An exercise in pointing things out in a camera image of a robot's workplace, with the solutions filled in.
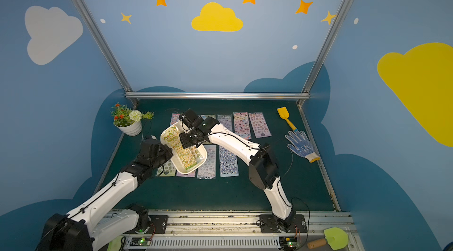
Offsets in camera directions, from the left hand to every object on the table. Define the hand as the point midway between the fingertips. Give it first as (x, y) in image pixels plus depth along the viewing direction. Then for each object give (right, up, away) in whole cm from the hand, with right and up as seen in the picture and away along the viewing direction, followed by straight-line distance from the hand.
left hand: (177, 147), depth 85 cm
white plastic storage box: (-1, -6, -1) cm, 6 cm away
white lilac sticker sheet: (+15, -13, +5) cm, 20 cm away
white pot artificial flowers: (-30, +13, +10) cm, 34 cm away
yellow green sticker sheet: (+7, -4, -2) cm, 8 cm away
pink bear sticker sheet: (+46, +9, +25) cm, 53 cm away
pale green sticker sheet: (-5, -12, +5) cm, 14 cm away
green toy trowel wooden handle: (+60, -35, -17) cm, 72 cm away
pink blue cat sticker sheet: (-10, +14, +28) cm, 33 cm away
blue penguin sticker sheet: (+25, -9, +8) cm, 28 cm away
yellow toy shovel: (+63, +17, +30) cm, 71 cm away
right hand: (+5, +4, -3) cm, 7 cm away
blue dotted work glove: (+69, -3, +13) cm, 70 cm away
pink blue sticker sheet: (+34, +10, +25) cm, 44 cm away
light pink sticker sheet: (+7, -14, +3) cm, 16 cm away
